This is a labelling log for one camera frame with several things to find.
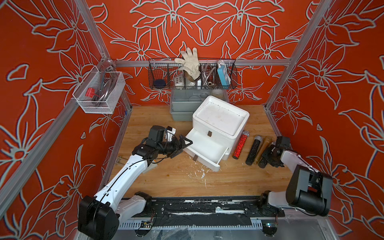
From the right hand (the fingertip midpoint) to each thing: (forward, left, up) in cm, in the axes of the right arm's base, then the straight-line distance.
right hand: (263, 155), depth 90 cm
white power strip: (+36, +53, +28) cm, 70 cm away
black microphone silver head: (+5, +4, +1) cm, 7 cm away
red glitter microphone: (+14, +8, +2) cm, 17 cm away
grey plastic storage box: (+27, +49, +19) cm, 59 cm away
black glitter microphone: (-6, +3, +2) cm, 7 cm away
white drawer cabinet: (+6, +30, +21) cm, 37 cm away
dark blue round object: (+36, +66, +27) cm, 79 cm away
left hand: (-5, +46, +19) cm, 49 cm away
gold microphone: (+8, -4, 0) cm, 10 cm away
